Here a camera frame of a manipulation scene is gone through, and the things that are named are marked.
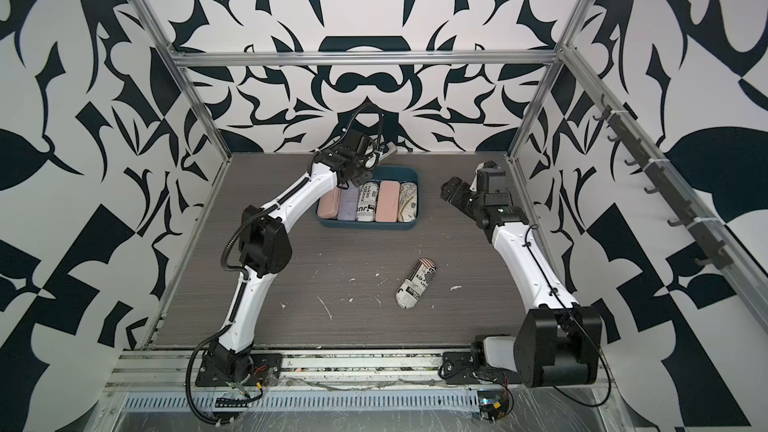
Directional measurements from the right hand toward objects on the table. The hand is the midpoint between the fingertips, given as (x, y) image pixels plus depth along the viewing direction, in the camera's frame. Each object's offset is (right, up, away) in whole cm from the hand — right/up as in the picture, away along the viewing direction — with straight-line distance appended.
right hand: (452, 187), depth 84 cm
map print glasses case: (-12, -7, +13) cm, 19 cm away
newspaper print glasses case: (-10, -27, +1) cm, 29 cm away
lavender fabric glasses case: (-30, -5, +14) cm, 34 cm away
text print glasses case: (-25, -7, +13) cm, 28 cm away
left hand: (-27, +9, +14) cm, 32 cm away
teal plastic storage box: (-14, +5, +22) cm, 26 cm away
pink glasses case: (-18, -5, +15) cm, 24 cm away
